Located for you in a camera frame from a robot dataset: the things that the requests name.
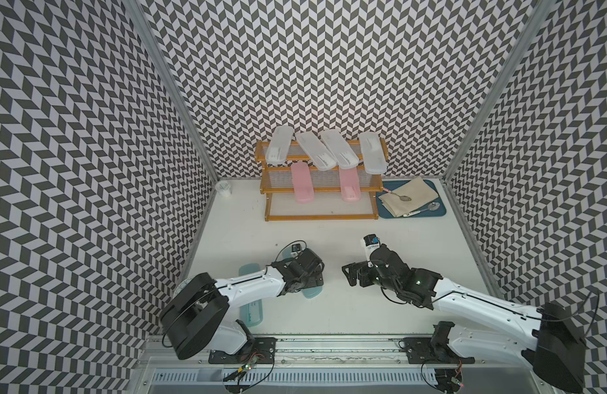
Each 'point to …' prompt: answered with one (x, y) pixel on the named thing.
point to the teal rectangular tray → (390, 185)
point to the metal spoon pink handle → (404, 198)
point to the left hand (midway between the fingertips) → (308, 280)
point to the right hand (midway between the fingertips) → (355, 270)
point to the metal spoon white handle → (432, 206)
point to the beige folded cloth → (417, 189)
